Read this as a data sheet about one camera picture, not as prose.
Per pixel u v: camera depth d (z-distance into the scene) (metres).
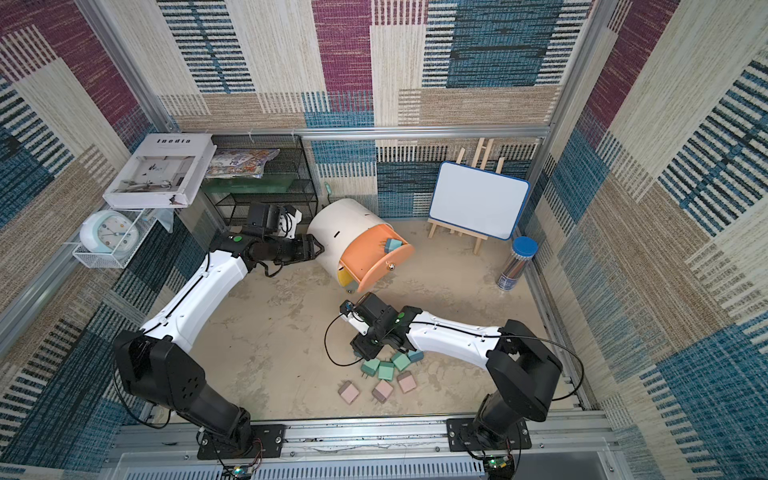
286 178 1.06
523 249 0.87
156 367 0.43
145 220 0.75
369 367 0.83
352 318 0.73
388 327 0.63
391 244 0.87
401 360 0.85
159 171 0.75
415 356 0.86
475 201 0.99
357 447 0.73
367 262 0.85
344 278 0.86
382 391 0.79
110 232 0.65
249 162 0.85
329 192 1.19
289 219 0.79
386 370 0.83
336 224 0.90
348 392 0.79
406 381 0.81
